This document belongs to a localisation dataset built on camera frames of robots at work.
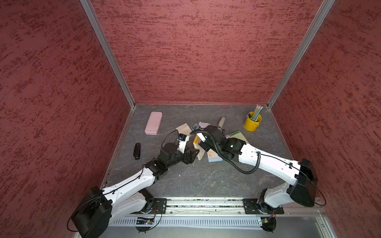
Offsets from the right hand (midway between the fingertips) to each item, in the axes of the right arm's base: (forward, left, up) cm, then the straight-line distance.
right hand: (202, 136), depth 78 cm
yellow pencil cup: (+17, -35, -15) cm, 41 cm away
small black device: (+1, +41, -16) cm, 45 cm away
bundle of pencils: (+24, -39, -6) cm, 46 cm away
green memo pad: (+13, -25, -19) cm, 34 cm away
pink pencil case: (+23, +35, -18) cm, 46 cm away
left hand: (-6, +5, -6) cm, 10 cm away
